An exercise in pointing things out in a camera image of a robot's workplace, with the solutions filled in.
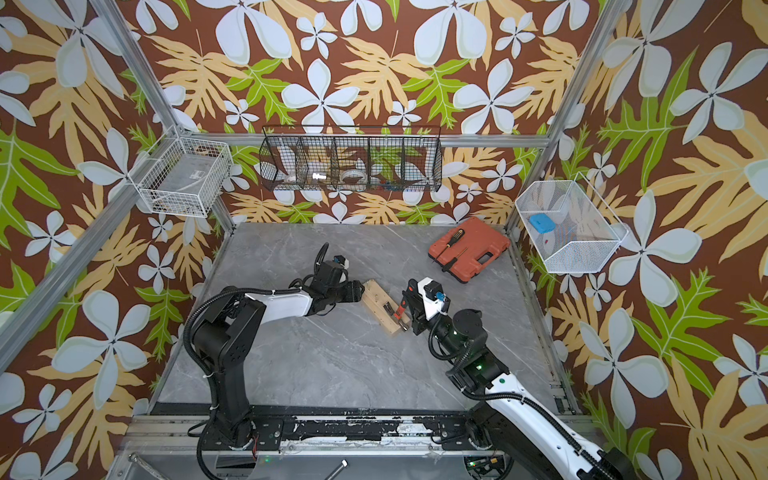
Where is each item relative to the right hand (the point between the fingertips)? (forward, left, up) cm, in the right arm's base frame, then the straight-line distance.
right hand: (406, 291), depth 73 cm
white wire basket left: (+34, +65, +10) cm, 74 cm away
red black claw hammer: (+2, +1, -15) cm, 15 cm away
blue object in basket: (+23, -41, +1) cm, 47 cm away
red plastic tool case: (+31, -26, -20) cm, 45 cm away
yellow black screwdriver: (+35, -22, -18) cm, 45 cm away
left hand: (+16, +15, -22) cm, 30 cm away
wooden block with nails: (+7, +6, -19) cm, 21 cm away
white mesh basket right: (+20, -48, +2) cm, 52 cm away
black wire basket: (+48, +13, +7) cm, 50 cm away
